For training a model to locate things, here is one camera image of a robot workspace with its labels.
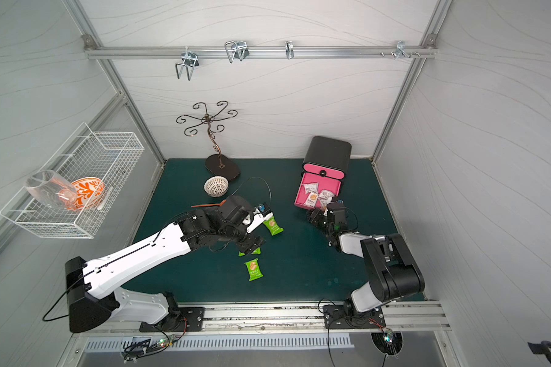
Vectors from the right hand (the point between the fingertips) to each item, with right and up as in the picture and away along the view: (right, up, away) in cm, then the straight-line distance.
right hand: (311, 212), depth 94 cm
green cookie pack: (-16, -6, -1) cm, 17 cm away
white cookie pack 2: (+7, +6, +4) cm, 10 cm away
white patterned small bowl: (-44, +10, +13) cm, 47 cm away
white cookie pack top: (+1, +10, +4) cm, 11 cm away
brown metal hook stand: (-44, +21, +21) cm, 53 cm away
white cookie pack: (+1, +5, +4) cm, 7 cm away
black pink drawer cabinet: (+7, +21, +4) cm, 22 cm away
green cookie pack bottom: (-23, -20, -11) cm, 32 cm away
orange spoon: (-45, +2, +9) cm, 46 cm away
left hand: (-20, -4, -23) cm, 30 cm away
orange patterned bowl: (-70, +10, -28) cm, 76 cm away
